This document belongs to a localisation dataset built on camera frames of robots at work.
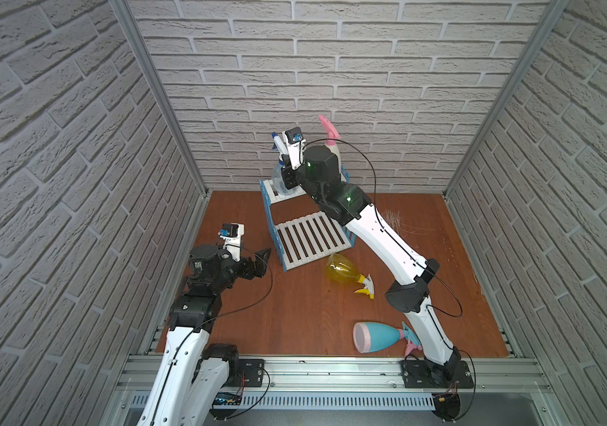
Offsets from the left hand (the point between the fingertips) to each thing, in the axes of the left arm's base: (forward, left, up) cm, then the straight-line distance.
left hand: (253, 240), depth 72 cm
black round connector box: (-36, -53, -25) cm, 69 cm away
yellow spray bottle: (+2, -27, -18) cm, 32 cm away
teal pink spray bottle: (-21, -33, -17) cm, 43 cm away
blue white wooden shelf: (+17, -15, -23) cm, 32 cm away
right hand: (+14, -6, +18) cm, 23 cm away
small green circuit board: (-34, +7, -29) cm, 45 cm away
